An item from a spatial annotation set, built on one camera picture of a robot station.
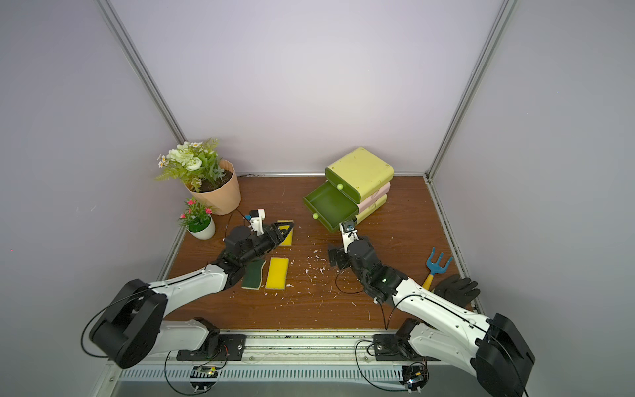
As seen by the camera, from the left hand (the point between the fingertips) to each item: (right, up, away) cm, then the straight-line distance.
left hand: (294, 228), depth 80 cm
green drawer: (+17, +14, +10) cm, 24 cm away
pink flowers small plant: (-40, +2, +14) cm, 42 cm away
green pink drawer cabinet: (+21, +14, +7) cm, 27 cm away
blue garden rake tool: (+51, -16, +10) cm, 54 cm away
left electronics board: (-26, -42, -9) cm, 50 cm away
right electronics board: (+36, -42, -10) cm, 57 cm away
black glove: (+57, -22, +5) cm, 61 cm away
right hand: (+16, -2, -2) cm, 16 cm away
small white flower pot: (-36, -4, +13) cm, 38 cm away
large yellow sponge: (-8, -18, +9) cm, 21 cm away
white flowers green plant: (-35, +22, +3) cm, 41 cm away
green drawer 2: (+12, +6, +26) cm, 30 cm away
